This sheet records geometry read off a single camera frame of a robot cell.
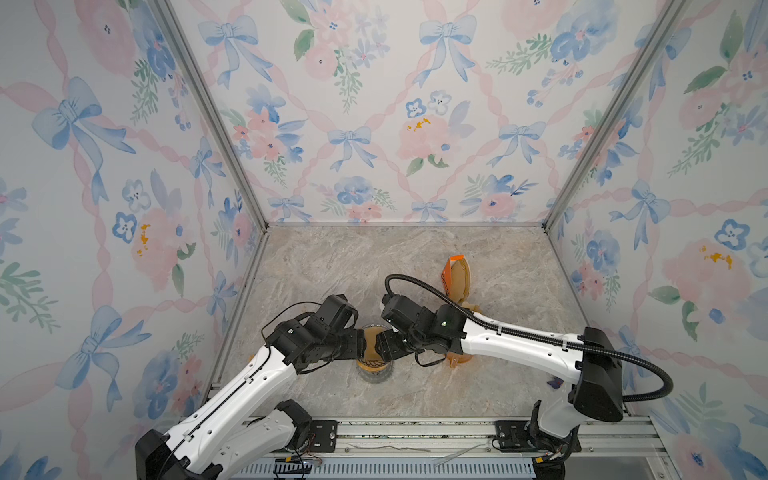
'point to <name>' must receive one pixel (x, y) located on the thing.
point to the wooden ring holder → (371, 368)
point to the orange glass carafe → (455, 358)
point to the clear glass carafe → (376, 377)
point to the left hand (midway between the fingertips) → (358, 343)
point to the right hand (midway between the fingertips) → (382, 344)
